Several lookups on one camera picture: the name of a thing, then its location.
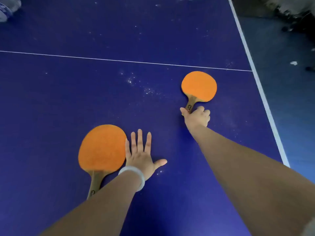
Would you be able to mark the orange table tennis paddle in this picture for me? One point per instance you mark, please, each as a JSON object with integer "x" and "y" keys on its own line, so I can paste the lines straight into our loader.
{"x": 199, "y": 86}
{"x": 102, "y": 147}

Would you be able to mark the person's right hand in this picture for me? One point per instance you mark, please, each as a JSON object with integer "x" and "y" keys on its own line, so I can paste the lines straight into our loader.
{"x": 197, "y": 119}

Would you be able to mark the white shirt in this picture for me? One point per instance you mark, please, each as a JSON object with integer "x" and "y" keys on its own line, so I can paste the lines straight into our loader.
{"x": 310, "y": 229}

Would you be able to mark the person's left hand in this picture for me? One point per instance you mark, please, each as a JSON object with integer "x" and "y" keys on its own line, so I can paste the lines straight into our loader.
{"x": 140, "y": 159}

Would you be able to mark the person's right forearm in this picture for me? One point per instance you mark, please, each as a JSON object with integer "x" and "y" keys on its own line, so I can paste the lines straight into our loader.
{"x": 246, "y": 181}

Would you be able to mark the white paper scrap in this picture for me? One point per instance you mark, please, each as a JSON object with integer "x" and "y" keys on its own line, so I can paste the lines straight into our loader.
{"x": 293, "y": 63}

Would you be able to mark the blue table tennis table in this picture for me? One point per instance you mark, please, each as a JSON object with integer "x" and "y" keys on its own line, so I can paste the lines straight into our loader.
{"x": 73, "y": 95}

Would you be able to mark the clear plastic water bottle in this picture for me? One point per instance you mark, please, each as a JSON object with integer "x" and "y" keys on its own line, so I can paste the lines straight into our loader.
{"x": 8, "y": 7}

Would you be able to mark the person's left forearm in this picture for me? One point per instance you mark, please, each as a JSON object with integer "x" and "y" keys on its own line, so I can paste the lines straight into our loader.
{"x": 98, "y": 213}

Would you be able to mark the white jade bangle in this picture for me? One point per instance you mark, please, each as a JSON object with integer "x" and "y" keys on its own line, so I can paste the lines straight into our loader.
{"x": 133, "y": 168}

